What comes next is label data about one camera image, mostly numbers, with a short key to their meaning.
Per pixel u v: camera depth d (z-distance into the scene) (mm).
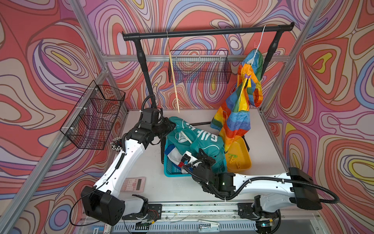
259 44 583
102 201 374
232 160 905
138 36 501
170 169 818
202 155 678
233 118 680
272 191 447
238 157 931
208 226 686
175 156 822
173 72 567
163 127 663
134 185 816
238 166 875
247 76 595
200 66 959
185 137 729
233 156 926
